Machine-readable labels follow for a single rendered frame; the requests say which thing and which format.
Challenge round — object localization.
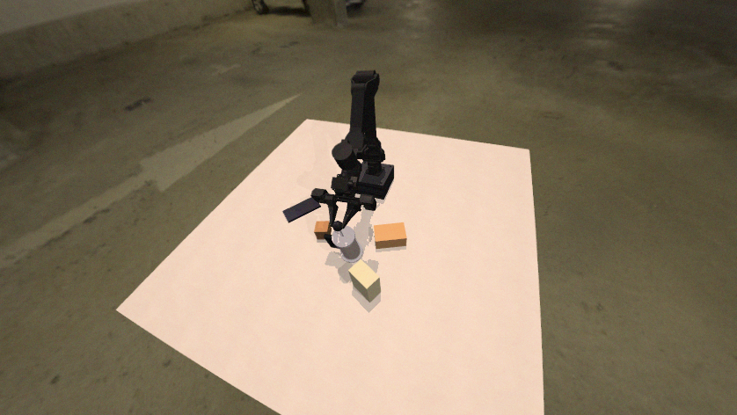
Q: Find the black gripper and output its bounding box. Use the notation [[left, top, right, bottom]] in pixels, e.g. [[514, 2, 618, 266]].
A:
[[310, 188, 376, 229]]

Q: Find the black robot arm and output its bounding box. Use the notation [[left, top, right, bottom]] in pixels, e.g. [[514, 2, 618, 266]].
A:
[[331, 69, 385, 193]]

